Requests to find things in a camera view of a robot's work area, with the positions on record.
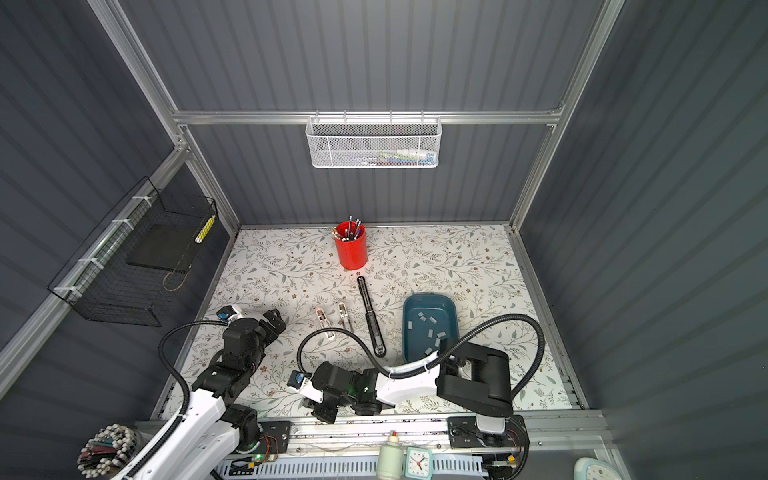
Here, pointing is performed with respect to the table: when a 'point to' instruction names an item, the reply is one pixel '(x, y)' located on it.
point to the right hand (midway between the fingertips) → (307, 405)
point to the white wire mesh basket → (373, 142)
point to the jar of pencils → (106, 450)
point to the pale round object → (588, 468)
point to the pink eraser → (324, 322)
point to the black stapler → (378, 346)
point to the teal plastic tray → (427, 320)
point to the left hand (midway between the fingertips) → (267, 320)
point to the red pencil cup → (352, 245)
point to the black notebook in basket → (164, 245)
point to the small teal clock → (419, 464)
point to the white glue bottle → (390, 459)
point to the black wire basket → (100, 282)
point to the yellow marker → (203, 232)
